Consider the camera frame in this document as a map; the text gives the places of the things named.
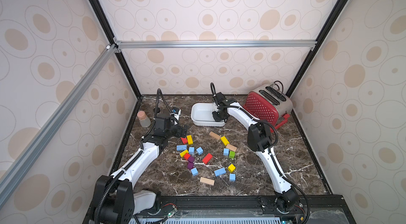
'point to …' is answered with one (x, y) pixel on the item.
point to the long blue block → (220, 171)
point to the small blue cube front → (232, 177)
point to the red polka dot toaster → (269, 102)
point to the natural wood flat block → (207, 180)
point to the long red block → (207, 158)
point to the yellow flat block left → (190, 139)
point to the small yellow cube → (231, 168)
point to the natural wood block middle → (231, 147)
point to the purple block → (190, 164)
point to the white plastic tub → (202, 115)
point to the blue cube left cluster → (200, 150)
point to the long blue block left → (181, 147)
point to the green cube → (231, 155)
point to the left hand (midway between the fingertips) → (184, 121)
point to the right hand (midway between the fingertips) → (223, 116)
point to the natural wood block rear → (214, 135)
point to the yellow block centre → (224, 140)
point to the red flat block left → (184, 140)
